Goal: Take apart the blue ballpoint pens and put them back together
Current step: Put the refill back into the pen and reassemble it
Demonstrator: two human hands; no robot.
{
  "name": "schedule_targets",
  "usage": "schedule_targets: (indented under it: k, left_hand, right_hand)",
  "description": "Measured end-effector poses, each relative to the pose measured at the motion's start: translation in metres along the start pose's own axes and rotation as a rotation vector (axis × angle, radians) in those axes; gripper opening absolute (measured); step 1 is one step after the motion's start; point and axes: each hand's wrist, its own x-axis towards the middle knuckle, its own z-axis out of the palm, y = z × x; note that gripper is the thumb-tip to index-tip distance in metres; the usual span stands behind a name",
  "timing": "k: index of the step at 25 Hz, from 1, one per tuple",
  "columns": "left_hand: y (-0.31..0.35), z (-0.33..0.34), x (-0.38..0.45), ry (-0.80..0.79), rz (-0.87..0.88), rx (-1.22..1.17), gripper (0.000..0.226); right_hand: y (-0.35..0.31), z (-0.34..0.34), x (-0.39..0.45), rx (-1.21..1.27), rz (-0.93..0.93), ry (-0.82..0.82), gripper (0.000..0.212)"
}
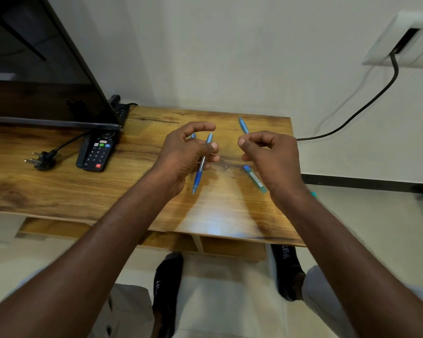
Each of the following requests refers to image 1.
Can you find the person's right hand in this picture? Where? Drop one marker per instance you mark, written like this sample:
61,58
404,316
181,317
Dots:
278,165

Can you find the person's left hand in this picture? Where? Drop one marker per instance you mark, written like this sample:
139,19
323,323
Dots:
179,161

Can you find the person's left forearm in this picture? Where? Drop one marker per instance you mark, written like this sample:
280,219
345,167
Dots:
81,264

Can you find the person's right forearm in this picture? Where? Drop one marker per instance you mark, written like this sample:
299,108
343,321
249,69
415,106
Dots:
359,267

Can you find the person's right black sock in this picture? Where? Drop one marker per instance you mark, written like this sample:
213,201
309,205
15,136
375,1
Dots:
285,271

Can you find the person's black sock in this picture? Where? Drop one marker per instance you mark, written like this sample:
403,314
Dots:
167,288
285,271

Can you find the person's left black sock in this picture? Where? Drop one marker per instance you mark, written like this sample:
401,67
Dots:
167,288

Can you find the person's right grey trouser leg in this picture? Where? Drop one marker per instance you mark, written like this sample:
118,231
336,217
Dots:
320,295

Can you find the person's grey trouser leg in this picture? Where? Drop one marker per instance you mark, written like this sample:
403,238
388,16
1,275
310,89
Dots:
320,295
134,309

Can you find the person's left grey trouser leg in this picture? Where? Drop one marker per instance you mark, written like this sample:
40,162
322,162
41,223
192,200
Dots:
134,309

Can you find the black power strip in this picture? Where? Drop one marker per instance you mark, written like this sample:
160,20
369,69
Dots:
121,110

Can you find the black remote control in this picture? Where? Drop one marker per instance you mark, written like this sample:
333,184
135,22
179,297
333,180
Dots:
97,154

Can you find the black television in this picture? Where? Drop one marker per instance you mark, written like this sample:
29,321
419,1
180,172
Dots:
38,87

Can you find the white wall socket panel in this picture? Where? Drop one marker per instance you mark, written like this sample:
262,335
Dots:
419,42

